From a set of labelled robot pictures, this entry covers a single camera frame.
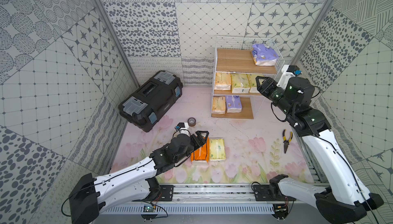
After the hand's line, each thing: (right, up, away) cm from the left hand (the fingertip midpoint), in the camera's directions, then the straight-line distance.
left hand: (207, 132), depth 73 cm
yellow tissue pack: (+9, +26, +11) cm, 30 cm away
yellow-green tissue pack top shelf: (+6, -12, +11) cm, 17 cm away
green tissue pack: (+18, +25, +8) cm, 32 cm away
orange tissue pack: (-2, -13, +7) cm, 15 cm away
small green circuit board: (-28, -36, -1) cm, 46 cm away
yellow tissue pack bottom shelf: (+9, +12, +31) cm, 34 cm away
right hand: (+22, +24, -9) cm, 34 cm away
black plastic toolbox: (-33, +15, +18) cm, 41 cm away
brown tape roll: (-9, +1, +27) cm, 29 cm away
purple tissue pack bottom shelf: (+19, +14, +29) cm, 37 cm away
